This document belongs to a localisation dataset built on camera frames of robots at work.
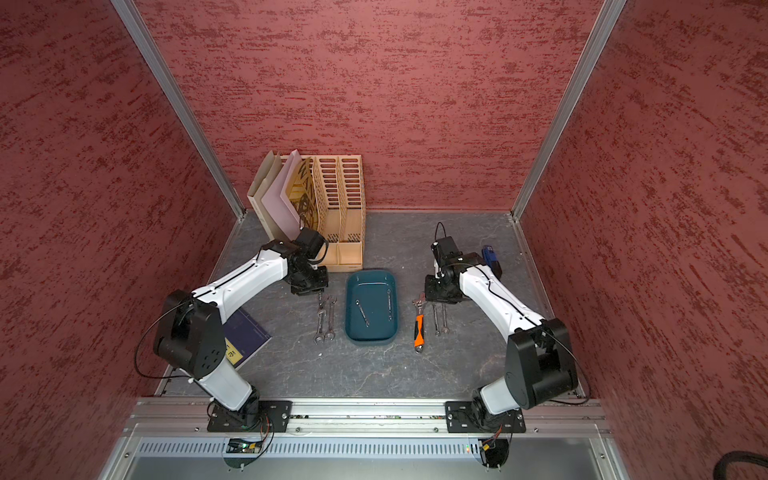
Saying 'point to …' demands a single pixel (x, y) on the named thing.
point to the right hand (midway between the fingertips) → (432, 300)
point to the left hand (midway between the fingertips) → (320, 294)
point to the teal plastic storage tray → (371, 307)
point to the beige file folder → (270, 168)
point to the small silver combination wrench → (366, 320)
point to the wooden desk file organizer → (327, 193)
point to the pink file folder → (279, 209)
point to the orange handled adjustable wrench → (419, 324)
